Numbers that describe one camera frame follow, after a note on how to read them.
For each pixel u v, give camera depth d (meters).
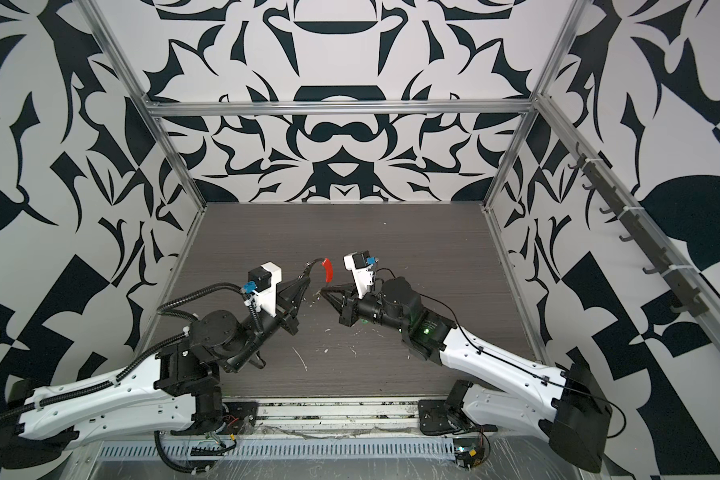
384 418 0.76
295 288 0.56
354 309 0.59
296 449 0.65
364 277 0.60
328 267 0.65
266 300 0.50
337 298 0.66
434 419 0.74
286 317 0.52
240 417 0.73
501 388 0.48
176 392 0.47
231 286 0.46
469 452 0.71
